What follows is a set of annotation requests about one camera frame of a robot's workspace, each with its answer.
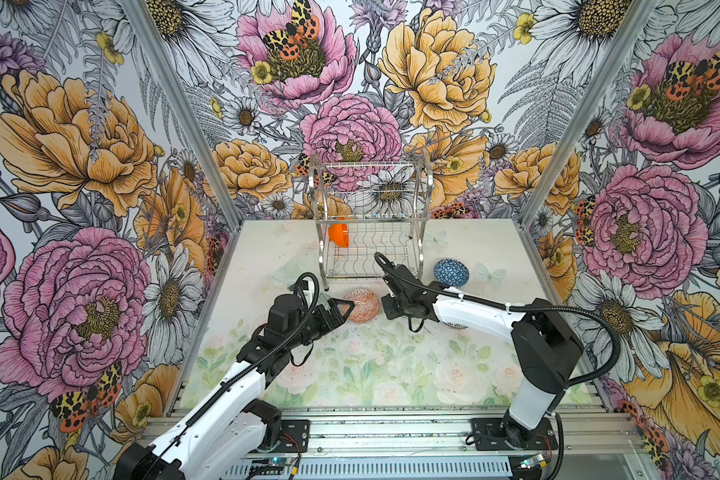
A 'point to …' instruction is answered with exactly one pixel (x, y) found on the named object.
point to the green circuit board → (269, 466)
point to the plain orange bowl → (338, 233)
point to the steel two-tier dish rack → (367, 209)
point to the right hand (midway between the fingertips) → (392, 311)
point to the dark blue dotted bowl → (452, 272)
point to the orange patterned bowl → (366, 305)
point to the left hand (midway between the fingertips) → (345, 319)
